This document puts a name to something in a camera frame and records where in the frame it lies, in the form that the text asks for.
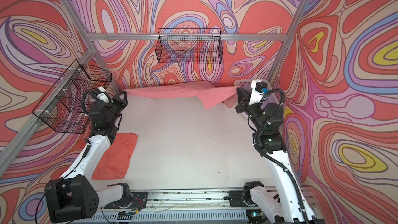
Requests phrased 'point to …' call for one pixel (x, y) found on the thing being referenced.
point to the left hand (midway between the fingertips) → (130, 92)
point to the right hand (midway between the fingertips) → (238, 94)
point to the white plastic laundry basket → (247, 83)
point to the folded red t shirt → (115, 162)
